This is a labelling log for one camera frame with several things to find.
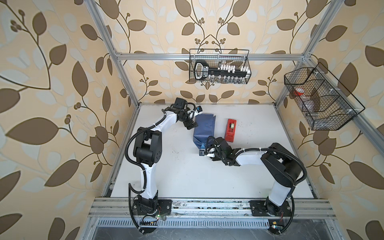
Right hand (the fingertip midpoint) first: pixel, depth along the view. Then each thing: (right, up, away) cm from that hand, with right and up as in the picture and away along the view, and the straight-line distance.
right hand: (211, 146), depth 95 cm
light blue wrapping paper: (-4, +13, +1) cm, 14 cm away
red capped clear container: (+47, +33, -15) cm, 59 cm away
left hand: (-13, +19, +1) cm, 23 cm away
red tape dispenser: (+14, +10, +4) cm, 17 cm away
